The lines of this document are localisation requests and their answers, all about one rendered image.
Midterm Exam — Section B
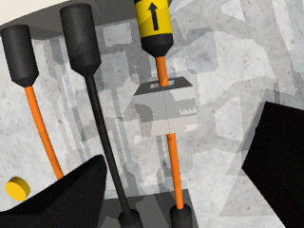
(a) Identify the yellow short cylinder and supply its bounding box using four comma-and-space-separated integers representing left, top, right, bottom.
5, 176, 30, 201

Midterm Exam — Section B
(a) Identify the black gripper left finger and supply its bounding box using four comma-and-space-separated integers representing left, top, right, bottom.
0, 155, 107, 228

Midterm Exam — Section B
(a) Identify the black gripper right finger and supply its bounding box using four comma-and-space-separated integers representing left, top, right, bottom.
255, 125, 304, 212

